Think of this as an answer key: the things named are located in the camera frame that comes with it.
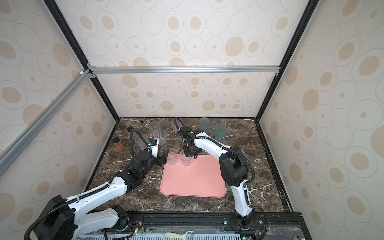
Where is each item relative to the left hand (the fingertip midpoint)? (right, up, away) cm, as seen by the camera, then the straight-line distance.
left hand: (167, 146), depth 80 cm
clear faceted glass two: (-14, +11, +30) cm, 35 cm away
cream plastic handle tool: (+8, -41, -10) cm, 43 cm away
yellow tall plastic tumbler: (+13, +14, +26) cm, 32 cm away
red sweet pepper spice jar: (-34, 0, +16) cm, 38 cm away
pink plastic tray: (+19, -20, +8) cm, 29 cm away
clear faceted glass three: (-22, +1, +22) cm, 31 cm away
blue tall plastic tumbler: (+22, +14, +27) cm, 37 cm away
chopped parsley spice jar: (-30, +9, +22) cm, 38 cm away
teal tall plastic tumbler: (+33, +8, +26) cm, 42 cm away
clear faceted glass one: (+10, -11, +15) cm, 21 cm away
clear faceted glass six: (+4, +11, -2) cm, 12 cm away
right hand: (+13, -6, +13) cm, 19 cm away
